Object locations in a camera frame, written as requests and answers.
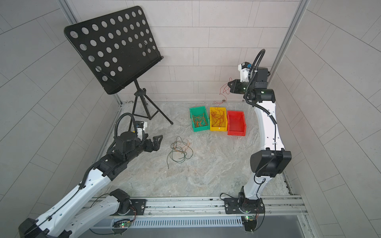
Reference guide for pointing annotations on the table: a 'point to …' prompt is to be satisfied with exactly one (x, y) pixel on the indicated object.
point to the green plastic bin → (196, 111)
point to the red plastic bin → (236, 123)
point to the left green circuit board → (124, 223)
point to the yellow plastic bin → (223, 127)
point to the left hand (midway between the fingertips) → (158, 134)
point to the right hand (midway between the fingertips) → (228, 81)
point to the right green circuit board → (250, 222)
